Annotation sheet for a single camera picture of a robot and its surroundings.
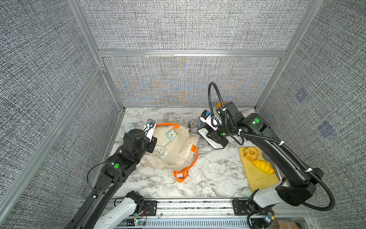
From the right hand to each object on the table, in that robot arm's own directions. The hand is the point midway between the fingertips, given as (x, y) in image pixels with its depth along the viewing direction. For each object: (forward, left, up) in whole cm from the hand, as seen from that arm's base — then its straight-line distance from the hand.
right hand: (211, 128), depth 68 cm
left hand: (-1, +28, 0) cm, 28 cm away
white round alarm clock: (0, +28, -25) cm, 37 cm away
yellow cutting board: (-10, -33, -31) cm, 46 cm away
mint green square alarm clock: (+14, +21, -26) cm, 36 cm away
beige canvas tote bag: (-1, +14, -25) cm, 29 cm away
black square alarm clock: (-1, +4, +1) cm, 4 cm away
